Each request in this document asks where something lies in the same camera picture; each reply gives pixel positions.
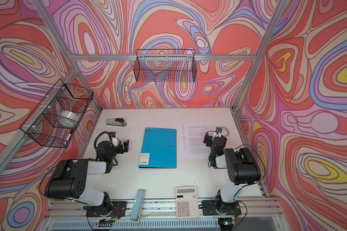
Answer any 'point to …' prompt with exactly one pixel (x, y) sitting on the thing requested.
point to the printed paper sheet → (193, 135)
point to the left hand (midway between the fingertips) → (122, 139)
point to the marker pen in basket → (67, 139)
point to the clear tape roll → (224, 127)
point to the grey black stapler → (119, 121)
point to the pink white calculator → (187, 202)
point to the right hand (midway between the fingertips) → (214, 136)
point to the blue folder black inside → (159, 148)
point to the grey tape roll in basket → (70, 115)
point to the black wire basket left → (56, 117)
